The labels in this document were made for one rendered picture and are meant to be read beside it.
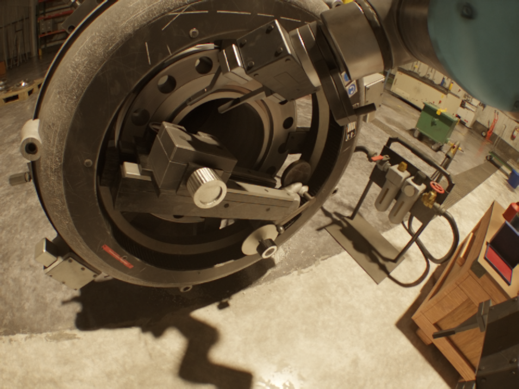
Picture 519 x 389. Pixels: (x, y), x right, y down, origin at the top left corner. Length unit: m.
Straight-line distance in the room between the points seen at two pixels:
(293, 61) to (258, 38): 0.04
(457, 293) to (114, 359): 1.24
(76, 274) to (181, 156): 0.39
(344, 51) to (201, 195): 0.22
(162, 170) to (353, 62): 0.25
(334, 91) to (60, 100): 0.31
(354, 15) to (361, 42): 0.03
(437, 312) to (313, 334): 0.52
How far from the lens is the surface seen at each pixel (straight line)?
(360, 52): 0.26
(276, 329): 0.94
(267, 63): 0.24
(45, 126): 0.35
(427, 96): 6.50
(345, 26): 0.26
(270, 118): 0.60
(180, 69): 0.46
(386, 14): 0.27
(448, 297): 1.05
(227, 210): 0.46
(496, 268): 1.02
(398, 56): 0.28
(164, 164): 0.30
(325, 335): 0.99
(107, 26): 0.31
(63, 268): 0.56
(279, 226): 0.61
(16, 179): 0.55
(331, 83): 0.25
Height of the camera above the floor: 0.87
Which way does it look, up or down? 39 degrees down
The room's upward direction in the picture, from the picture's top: 11 degrees clockwise
